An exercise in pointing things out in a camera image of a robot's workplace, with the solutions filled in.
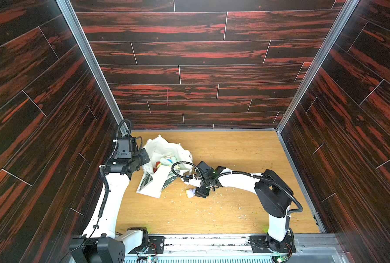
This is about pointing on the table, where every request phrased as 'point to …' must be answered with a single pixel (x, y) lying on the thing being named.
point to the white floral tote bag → (153, 151)
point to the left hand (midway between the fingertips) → (145, 154)
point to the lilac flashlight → (190, 193)
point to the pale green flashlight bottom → (165, 161)
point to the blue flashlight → (173, 159)
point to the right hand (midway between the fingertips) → (200, 185)
